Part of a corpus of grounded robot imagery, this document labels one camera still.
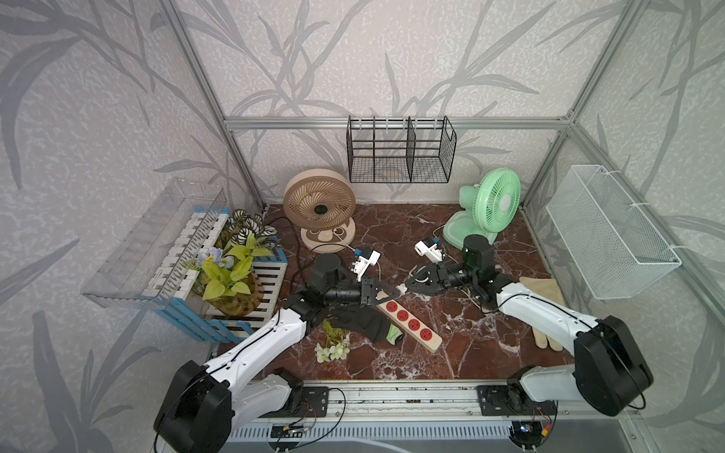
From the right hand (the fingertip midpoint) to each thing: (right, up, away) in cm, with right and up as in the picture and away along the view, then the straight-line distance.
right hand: (409, 289), depth 69 cm
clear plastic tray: (-62, +6, -4) cm, 62 cm away
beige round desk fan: (-26, +24, +20) cm, 40 cm away
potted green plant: (-46, +2, +2) cm, 46 cm away
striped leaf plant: (-48, +16, +11) cm, 52 cm away
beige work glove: (+50, -6, +25) cm, 56 cm away
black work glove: (-11, -14, +18) cm, 26 cm away
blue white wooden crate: (-53, -8, +2) cm, 54 cm away
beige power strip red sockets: (+2, -14, +16) cm, 21 cm away
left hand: (-3, -2, -2) cm, 4 cm away
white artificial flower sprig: (-20, -18, +12) cm, 29 cm away
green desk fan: (+25, +21, +17) cm, 37 cm away
